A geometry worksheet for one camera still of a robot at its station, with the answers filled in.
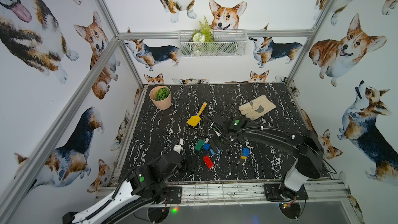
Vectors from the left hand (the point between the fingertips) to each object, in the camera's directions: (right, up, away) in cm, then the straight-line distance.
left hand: (192, 156), depth 74 cm
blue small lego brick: (+29, -4, +16) cm, 33 cm away
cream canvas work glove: (+39, +20, +32) cm, 54 cm away
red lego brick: (+8, -6, +9) cm, 13 cm away
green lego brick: (+3, +1, +15) cm, 16 cm away
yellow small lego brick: (+27, -5, +12) cm, 30 cm away
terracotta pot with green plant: (-23, +28, +26) cm, 45 cm away
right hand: (+12, +4, +4) cm, 13 cm away
